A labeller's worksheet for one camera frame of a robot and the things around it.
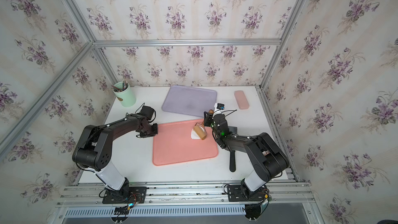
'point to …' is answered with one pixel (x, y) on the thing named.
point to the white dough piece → (194, 135)
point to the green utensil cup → (123, 93)
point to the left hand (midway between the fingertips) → (157, 134)
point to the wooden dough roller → (199, 129)
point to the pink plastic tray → (173, 143)
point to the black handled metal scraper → (232, 154)
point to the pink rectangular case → (241, 99)
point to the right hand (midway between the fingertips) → (207, 113)
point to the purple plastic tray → (190, 100)
